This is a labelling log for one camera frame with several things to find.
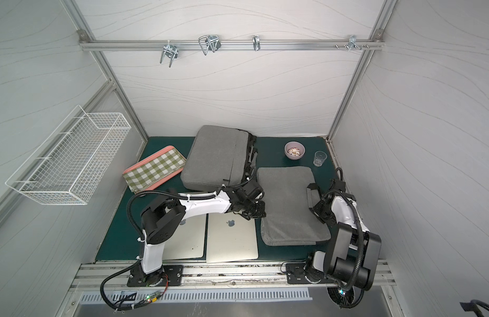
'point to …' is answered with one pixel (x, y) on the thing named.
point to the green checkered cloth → (166, 162)
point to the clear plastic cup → (320, 157)
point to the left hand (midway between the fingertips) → (268, 217)
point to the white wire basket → (70, 163)
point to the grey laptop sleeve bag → (219, 156)
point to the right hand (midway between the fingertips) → (321, 216)
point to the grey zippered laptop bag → (240, 156)
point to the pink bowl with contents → (295, 150)
